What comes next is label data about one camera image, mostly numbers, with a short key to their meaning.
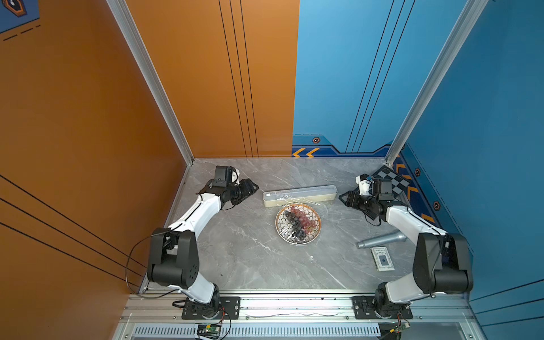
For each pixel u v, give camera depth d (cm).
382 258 83
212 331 71
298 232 86
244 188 79
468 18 71
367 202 77
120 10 69
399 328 70
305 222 90
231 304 74
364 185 83
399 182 105
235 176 75
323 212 98
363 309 72
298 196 97
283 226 94
